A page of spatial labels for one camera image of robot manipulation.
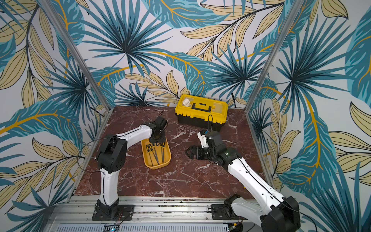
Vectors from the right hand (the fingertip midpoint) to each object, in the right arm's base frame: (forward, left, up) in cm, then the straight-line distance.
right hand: (192, 151), depth 77 cm
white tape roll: (+33, +2, +5) cm, 34 cm away
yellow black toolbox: (+27, -12, -1) cm, 30 cm away
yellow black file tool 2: (+8, +24, -17) cm, 30 cm away
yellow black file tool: (+11, +28, -15) cm, 34 cm away
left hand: (+17, +20, -14) cm, 30 cm away
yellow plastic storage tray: (+8, +18, -16) cm, 25 cm away
